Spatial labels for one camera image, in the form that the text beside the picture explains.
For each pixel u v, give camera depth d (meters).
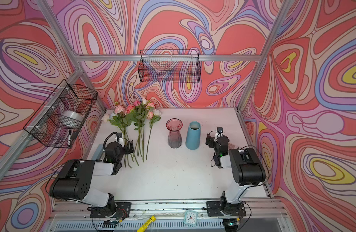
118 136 0.77
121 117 1.05
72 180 0.45
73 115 0.74
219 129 0.82
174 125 0.88
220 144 0.72
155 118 1.11
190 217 0.70
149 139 1.02
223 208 0.67
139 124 1.05
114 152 0.72
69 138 0.72
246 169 0.47
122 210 0.72
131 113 1.11
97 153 0.89
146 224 0.69
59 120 0.70
